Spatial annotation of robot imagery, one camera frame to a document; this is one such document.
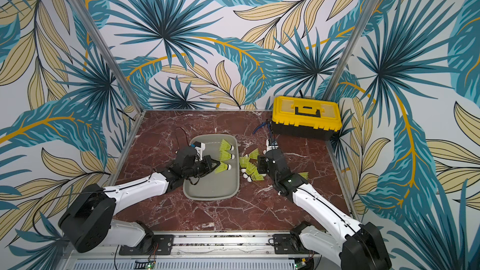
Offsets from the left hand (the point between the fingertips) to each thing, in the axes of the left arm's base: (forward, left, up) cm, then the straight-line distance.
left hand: (221, 165), depth 83 cm
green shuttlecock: (+15, 0, -7) cm, 17 cm away
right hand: (+3, -19, +3) cm, 19 cm away
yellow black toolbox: (+25, -47, +5) cm, 53 cm away
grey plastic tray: (-5, 0, -11) cm, 12 cm away
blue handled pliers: (+36, -24, -11) cm, 44 cm away
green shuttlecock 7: (-2, -16, -8) cm, 18 cm away
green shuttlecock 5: (+6, -10, -7) cm, 14 cm away
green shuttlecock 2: (+9, -1, -7) cm, 12 cm away
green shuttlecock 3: (0, -1, -2) cm, 2 cm away
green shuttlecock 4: (+11, -16, -8) cm, 21 cm away
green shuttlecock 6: (+2, -14, -7) cm, 16 cm away
